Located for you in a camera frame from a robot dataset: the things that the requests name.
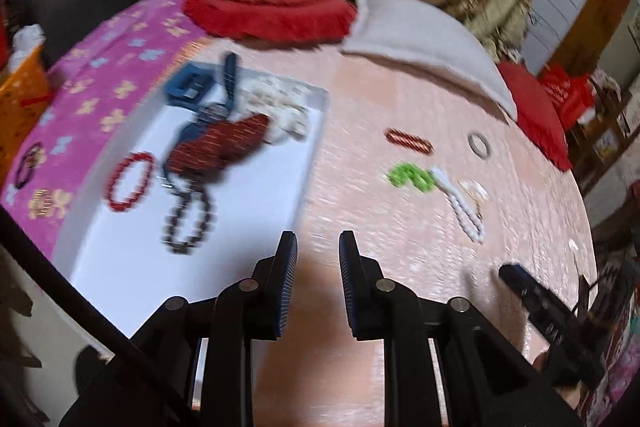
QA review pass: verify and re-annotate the red bead bracelet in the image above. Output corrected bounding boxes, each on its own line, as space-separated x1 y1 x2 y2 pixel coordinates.
106 150 155 212

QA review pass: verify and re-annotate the white box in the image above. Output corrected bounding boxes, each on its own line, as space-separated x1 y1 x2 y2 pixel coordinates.
50 72 331 340

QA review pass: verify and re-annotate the red ruffled pillow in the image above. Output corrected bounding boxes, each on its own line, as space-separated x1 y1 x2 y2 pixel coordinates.
182 0 360 44
497 61 573 172

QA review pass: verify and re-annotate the red shopping bag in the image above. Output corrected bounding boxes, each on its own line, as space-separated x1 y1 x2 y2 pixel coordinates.
537 62 598 130

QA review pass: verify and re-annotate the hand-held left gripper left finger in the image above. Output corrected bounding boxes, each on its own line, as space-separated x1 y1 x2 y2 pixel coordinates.
60 230 299 427

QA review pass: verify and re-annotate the pink flower print blanket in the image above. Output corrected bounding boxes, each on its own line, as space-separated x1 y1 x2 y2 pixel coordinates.
0 0 216 260

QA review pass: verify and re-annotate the green bead bracelet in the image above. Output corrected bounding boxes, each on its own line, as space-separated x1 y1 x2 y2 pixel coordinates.
387 163 437 194

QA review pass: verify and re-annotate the blue hair claw clip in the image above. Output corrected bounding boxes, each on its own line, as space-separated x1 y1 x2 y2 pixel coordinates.
162 64 216 108

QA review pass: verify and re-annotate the orange-red bead bracelet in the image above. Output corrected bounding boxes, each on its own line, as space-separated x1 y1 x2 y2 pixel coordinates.
384 128 435 154

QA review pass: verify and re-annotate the white polka dot scrunchie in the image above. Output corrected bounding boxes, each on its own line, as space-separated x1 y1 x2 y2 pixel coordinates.
235 76 313 142

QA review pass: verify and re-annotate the grey ring bracelet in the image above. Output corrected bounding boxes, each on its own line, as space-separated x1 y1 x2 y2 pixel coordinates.
466 132 492 158

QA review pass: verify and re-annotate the beige pillow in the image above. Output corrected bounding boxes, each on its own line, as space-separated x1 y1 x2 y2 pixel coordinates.
340 0 518 120

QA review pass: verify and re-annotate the watch with striped strap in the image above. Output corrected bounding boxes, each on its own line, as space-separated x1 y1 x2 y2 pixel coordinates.
160 52 238 190

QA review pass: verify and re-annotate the person's right hand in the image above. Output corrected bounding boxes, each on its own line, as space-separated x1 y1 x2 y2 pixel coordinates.
531 353 588 413

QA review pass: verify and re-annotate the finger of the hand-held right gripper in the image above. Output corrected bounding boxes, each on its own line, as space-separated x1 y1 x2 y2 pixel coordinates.
499 263 550 308

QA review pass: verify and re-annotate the black cable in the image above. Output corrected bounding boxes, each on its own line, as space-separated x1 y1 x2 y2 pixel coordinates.
0 207 201 427

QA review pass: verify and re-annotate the red polka dot scrunchie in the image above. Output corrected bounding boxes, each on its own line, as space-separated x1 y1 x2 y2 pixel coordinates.
167 114 273 182

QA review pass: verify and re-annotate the white crumpled bag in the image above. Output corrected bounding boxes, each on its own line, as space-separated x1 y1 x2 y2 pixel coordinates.
10 24 46 62

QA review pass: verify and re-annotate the orange bag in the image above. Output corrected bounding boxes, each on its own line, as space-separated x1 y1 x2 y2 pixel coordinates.
0 44 51 168

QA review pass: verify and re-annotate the gold bracelet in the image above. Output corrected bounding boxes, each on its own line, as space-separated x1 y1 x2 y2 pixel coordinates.
30 188 56 215

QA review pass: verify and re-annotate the white bead bracelet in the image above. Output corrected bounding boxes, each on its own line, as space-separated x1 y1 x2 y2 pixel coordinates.
432 167 487 243

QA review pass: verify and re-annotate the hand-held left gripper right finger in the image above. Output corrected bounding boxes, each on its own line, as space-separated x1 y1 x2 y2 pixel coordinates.
338 230 583 427

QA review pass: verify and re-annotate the brown bead bracelet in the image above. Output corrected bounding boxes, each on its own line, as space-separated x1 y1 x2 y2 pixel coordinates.
161 189 217 255

